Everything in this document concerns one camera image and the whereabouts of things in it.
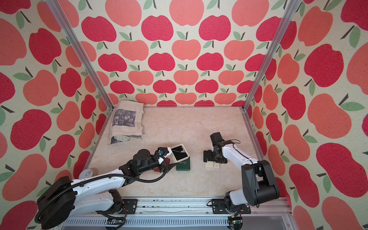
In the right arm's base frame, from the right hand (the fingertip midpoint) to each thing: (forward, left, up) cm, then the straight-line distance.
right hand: (213, 161), depth 89 cm
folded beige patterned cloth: (+22, +64, +6) cm, 68 cm away
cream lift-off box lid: (-2, +1, 0) cm, 2 cm away
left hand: (-7, +23, +14) cm, 28 cm away
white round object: (-17, +73, +6) cm, 75 cm away
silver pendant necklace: (-2, +19, +15) cm, 24 cm away
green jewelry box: (-5, +18, +2) cm, 19 cm away
